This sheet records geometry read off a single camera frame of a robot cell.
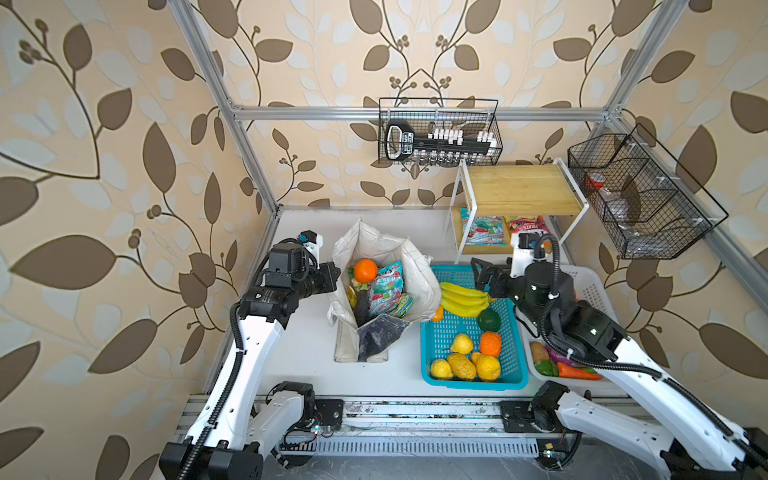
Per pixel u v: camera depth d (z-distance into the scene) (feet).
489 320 2.77
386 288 2.78
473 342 2.69
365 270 2.85
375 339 2.58
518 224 2.99
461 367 2.56
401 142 2.77
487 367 2.52
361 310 2.73
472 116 2.99
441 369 2.53
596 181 2.65
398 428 2.41
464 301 2.98
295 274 1.90
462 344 2.68
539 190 2.64
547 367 2.47
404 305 2.58
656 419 1.42
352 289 2.79
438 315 2.88
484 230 2.92
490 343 2.64
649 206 2.41
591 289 2.92
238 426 1.28
